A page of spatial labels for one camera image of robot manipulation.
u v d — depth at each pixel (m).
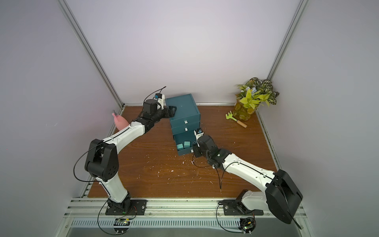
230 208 0.72
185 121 0.86
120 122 1.00
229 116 1.11
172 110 0.84
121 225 0.71
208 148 0.60
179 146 0.92
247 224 0.70
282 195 0.40
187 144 0.94
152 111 0.71
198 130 0.71
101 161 0.48
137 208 0.73
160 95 0.79
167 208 0.75
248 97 0.90
